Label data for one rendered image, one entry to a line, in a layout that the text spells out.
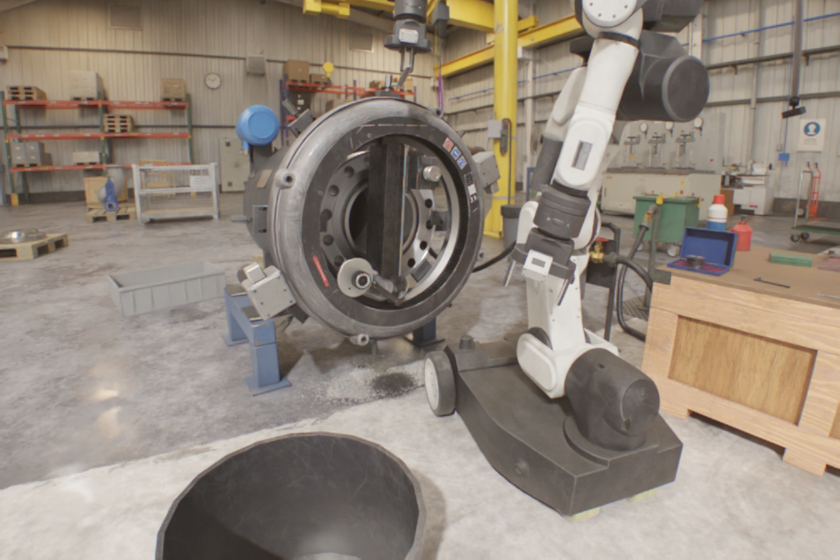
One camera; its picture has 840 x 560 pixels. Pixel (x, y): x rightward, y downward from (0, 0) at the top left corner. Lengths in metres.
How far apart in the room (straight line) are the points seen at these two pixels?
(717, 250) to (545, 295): 0.69
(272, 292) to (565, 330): 0.78
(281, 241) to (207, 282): 1.63
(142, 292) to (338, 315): 1.62
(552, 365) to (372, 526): 0.53
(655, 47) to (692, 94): 0.11
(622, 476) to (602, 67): 0.81
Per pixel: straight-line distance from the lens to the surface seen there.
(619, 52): 0.72
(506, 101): 4.92
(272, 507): 0.75
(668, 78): 0.78
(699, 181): 7.03
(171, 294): 2.64
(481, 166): 1.45
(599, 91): 0.71
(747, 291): 1.35
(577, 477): 0.93
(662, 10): 0.92
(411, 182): 1.17
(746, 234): 1.94
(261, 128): 1.79
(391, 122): 1.19
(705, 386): 1.48
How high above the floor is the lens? 0.76
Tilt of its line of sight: 10 degrees down
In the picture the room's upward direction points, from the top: straight up
